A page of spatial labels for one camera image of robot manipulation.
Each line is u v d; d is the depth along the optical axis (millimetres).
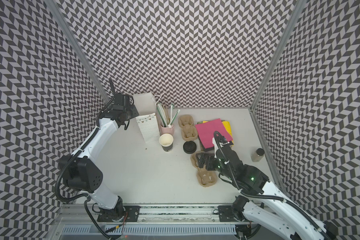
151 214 738
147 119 830
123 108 647
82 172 440
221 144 597
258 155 845
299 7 670
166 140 912
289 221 415
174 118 937
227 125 1039
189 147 938
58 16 740
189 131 990
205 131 996
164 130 985
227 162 462
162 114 963
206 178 848
